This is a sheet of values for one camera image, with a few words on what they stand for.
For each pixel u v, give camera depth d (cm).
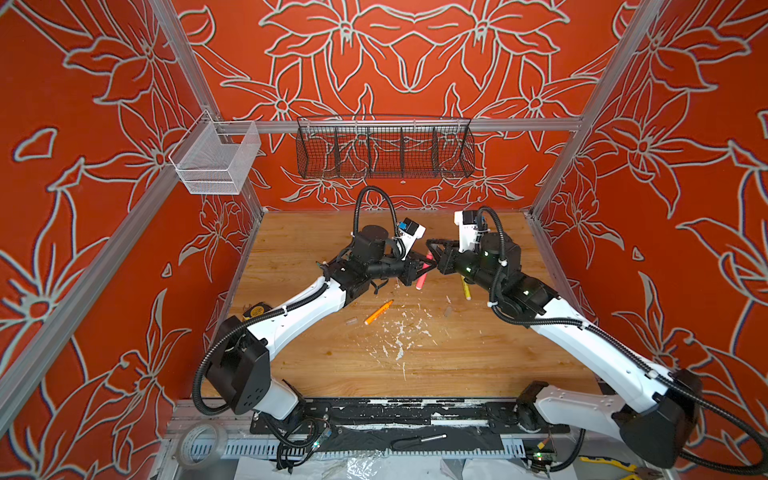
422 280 72
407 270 64
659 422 37
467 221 61
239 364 41
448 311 92
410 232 65
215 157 86
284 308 47
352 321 90
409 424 73
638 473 65
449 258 60
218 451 69
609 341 44
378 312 92
